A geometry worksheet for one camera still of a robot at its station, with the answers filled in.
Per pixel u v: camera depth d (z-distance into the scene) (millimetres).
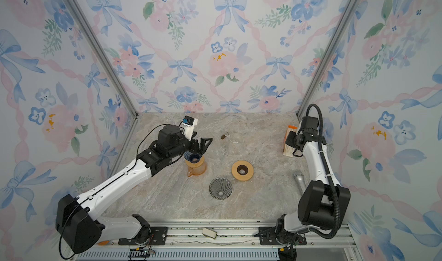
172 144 580
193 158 886
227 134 977
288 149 972
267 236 732
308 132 639
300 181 879
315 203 426
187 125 643
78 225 382
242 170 942
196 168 878
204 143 678
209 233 735
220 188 840
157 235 741
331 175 450
